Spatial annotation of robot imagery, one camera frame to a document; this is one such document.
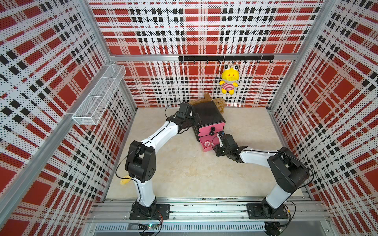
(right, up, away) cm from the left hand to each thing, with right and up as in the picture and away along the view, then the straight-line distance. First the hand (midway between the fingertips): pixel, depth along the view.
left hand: (200, 119), depth 90 cm
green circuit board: (-25, -52, -21) cm, 62 cm away
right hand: (+11, -18, +4) cm, 22 cm away
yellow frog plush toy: (+19, +28, +1) cm, 34 cm away
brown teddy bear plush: (+6, +18, +28) cm, 34 cm away
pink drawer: (+10, -4, +1) cm, 11 cm away
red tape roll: (+5, -16, +6) cm, 18 cm away
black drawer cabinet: (+7, +3, +5) cm, 9 cm away
